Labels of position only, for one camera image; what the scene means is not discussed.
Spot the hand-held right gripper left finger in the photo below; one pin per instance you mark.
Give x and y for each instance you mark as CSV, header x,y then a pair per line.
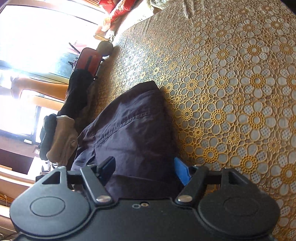
x,y
108,164

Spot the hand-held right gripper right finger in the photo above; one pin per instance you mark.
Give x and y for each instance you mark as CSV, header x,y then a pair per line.
x,y
181,168

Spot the dark purple pants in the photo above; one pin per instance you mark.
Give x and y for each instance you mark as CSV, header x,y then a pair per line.
x,y
134,134

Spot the pale beige garment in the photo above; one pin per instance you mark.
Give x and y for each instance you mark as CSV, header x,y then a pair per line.
x,y
63,136

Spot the dark cloth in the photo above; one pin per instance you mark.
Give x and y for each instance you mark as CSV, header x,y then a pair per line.
x,y
47,136

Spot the black knit garment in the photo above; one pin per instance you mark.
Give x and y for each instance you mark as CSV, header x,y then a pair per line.
x,y
76,92

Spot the gold lace tablecloth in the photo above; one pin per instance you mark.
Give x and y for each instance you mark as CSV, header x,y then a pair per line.
x,y
231,81

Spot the grey round pouch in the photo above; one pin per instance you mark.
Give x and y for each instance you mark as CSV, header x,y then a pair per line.
x,y
105,47

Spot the sliding glass door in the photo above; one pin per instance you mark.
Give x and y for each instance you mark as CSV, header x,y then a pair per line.
x,y
34,34

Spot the red pillow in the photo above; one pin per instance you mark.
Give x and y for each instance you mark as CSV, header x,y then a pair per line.
x,y
106,1
123,10

